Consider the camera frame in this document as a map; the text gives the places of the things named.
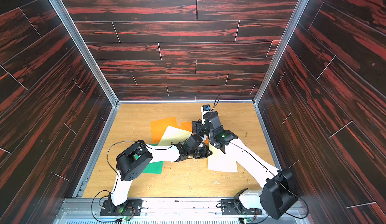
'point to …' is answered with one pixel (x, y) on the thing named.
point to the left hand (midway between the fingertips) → (214, 155)
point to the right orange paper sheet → (188, 126)
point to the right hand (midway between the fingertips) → (202, 120)
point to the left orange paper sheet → (159, 127)
